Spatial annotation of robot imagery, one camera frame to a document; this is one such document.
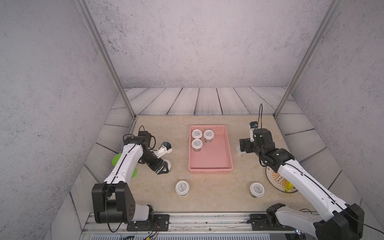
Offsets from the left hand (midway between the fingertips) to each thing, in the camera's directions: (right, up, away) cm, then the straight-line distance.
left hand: (163, 166), depth 80 cm
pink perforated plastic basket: (+29, +2, +14) cm, 32 cm away
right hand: (+46, +15, -1) cm, 48 cm away
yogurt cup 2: (+3, +2, -2) cm, 4 cm away
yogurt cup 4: (+18, +16, +21) cm, 32 cm away
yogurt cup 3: (+10, -11, -1) cm, 15 cm away
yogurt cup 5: (+38, +9, -6) cm, 40 cm away
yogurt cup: (+17, +10, +16) cm, 25 cm away
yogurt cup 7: (+48, -11, -3) cm, 50 cm away
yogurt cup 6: (+25, +15, +19) cm, 35 cm away
